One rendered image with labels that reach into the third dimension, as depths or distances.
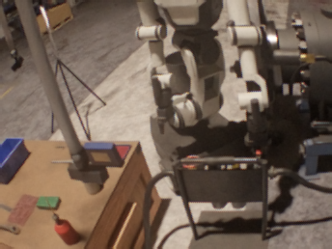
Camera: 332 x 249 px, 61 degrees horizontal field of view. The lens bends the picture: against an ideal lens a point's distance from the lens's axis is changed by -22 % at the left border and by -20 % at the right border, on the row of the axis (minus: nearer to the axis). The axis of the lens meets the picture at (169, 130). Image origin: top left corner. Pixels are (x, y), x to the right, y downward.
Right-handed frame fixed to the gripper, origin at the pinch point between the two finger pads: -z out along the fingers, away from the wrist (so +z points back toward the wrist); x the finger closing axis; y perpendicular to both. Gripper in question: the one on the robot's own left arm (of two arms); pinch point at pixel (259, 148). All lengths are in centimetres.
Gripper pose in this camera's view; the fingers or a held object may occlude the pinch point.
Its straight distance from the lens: 142.8
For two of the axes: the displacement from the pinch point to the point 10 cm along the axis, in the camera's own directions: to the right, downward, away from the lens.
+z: -2.3, -8.0, -5.5
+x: 9.3, -0.2, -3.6
